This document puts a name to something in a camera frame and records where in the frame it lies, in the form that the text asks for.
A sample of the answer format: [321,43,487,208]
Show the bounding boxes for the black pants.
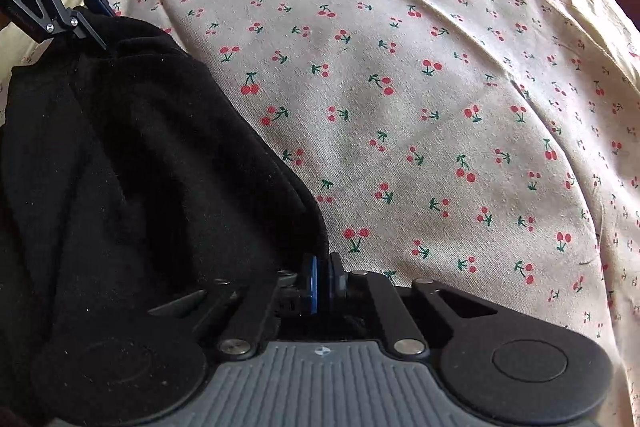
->
[1,14,329,426]

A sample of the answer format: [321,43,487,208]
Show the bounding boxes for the cherry print white cloth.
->
[110,0,639,395]

